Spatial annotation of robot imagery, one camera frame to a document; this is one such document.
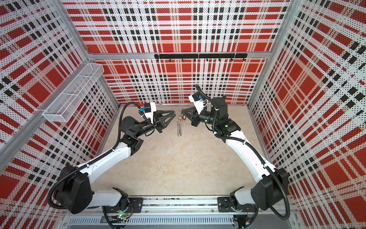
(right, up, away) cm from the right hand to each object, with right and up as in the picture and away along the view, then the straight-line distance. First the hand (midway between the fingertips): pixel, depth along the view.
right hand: (183, 112), depth 68 cm
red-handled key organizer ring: (-2, -5, +1) cm, 6 cm away
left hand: (-4, -1, -2) cm, 5 cm away
